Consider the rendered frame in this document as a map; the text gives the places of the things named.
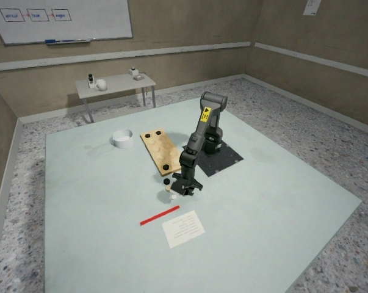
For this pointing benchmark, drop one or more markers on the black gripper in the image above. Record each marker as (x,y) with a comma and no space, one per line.
(191,183)

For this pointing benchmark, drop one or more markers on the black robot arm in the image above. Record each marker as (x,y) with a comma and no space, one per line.
(211,106)

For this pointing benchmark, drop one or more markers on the white paper sheet with printed lines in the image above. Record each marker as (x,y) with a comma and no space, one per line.
(182,228)

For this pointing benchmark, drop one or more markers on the light grey round tub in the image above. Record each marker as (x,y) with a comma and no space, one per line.
(123,138)

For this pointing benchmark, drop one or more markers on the tan tray with round pockets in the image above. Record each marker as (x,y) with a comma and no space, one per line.
(162,151)

